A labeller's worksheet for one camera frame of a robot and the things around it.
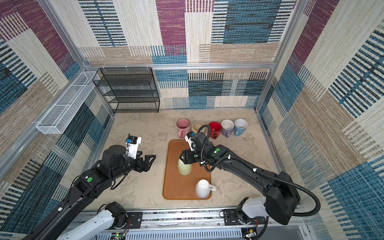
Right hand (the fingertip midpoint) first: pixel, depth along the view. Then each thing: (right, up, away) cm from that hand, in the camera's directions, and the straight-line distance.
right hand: (186, 158), depth 78 cm
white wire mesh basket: (-60, +20, -7) cm, 64 cm away
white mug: (+9, -14, -4) cm, 17 cm away
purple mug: (+27, +16, +27) cm, 41 cm away
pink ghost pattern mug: (-3, +17, +24) cm, 30 cm away
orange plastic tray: (-6, -17, +6) cm, 19 cm away
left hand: (-17, +4, -8) cm, 19 cm away
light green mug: (-1, -7, +6) cm, 9 cm away
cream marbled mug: (+6, +17, +28) cm, 33 cm away
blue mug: (+36, +17, +26) cm, 48 cm away
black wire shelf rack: (-44, +43, +33) cm, 70 cm away
